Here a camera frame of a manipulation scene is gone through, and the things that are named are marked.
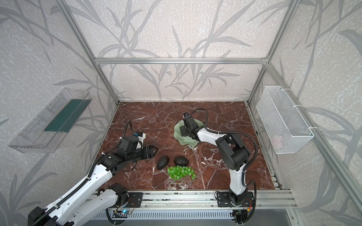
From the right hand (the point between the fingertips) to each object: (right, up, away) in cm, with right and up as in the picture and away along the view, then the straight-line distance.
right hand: (186, 123), depth 99 cm
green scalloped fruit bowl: (-1, -11, -4) cm, 12 cm away
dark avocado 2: (-3, -21, -16) cm, 27 cm away
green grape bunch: (-5, -27, -19) cm, 33 cm away
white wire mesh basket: (+45, 0, -38) cm, 59 cm away
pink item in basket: (+48, -7, -26) cm, 55 cm away
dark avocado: (-14, -22, -16) cm, 31 cm away
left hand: (-17, -11, -20) cm, 29 cm away
